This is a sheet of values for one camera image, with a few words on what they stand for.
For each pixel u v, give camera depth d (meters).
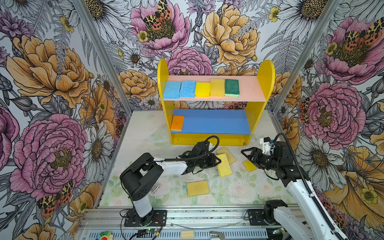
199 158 0.69
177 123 0.93
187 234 0.70
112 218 0.76
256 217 0.74
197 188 0.84
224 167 0.85
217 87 0.73
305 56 0.90
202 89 0.71
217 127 0.93
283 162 0.58
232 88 0.73
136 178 0.48
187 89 0.73
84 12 0.73
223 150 0.99
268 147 0.71
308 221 0.44
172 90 0.73
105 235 0.69
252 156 0.69
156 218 0.73
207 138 0.81
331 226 0.41
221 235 0.70
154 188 0.83
